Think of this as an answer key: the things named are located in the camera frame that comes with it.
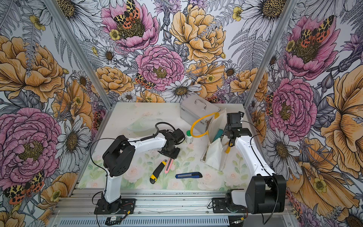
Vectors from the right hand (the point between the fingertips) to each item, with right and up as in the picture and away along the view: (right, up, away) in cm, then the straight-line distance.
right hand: (231, 132), depth 85 cm
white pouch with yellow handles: (-10, -12, 0) cm, 16 cm away
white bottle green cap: (-25, -4, +7) cm, 26 cm away
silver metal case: (-20, +15, +14) cm, 29 cm away
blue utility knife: (-23, -25, 0) cm, 34 cm away
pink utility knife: (-37, -20, +4) cm, 42 cm away
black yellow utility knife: (-44, -23, +1) cm, 50 cm away
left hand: (-36, -17, +6) cm, 41 cm away
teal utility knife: (-3, -2, +19) cm, 19 cm away
